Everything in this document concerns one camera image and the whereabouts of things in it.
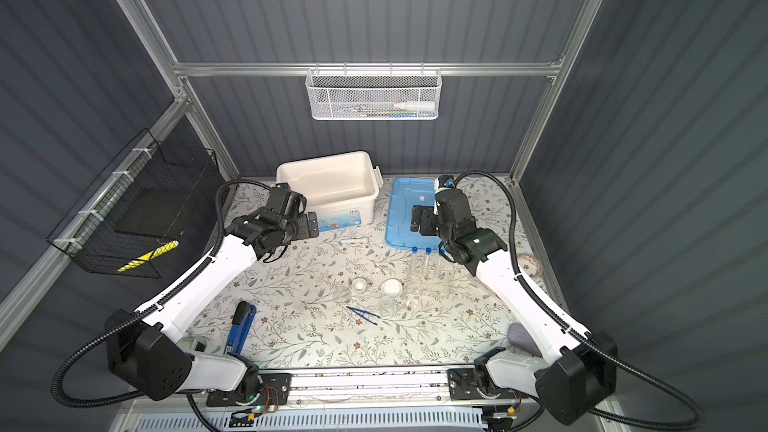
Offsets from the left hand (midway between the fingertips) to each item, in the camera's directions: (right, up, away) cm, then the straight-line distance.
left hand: (299, 223), depth 82 cm
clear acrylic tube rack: (+37, -19, +10) cm, 43 cm away
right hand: (+36, +3, -4) cm, 36 cm away
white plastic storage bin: (+7, +11, +32) cm, 35 cm away
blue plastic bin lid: (+30, +9, +33) cm, 46 cm away
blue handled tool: (-16, -27, 0) cm, 31 cm away
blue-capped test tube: (+32, -8, 0) cm, 33 cm away
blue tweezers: (+15, -26, +5) cm, 31 cm away
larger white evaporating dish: (+26, -20, +8) cm, 33 cm away
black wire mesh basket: (-38, +2, -10) cm, 39 cm away
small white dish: (+15, -19, +8) cm, 26 cm away
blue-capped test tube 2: (+36, -8, 0) cm, 37 cm away
